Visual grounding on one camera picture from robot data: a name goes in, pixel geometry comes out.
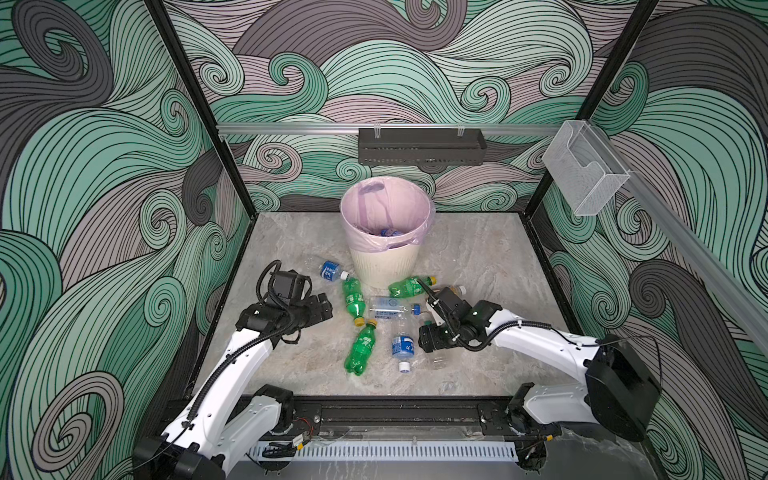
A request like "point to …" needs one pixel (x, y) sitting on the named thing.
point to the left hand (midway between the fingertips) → (320, 308)
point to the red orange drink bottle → (458, 290)
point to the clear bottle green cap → (435, 359)
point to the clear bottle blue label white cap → (331, 271)
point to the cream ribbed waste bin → (380, 269)
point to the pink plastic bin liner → (381, 211)
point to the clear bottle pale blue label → (390, 307)
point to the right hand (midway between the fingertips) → (430, 341)
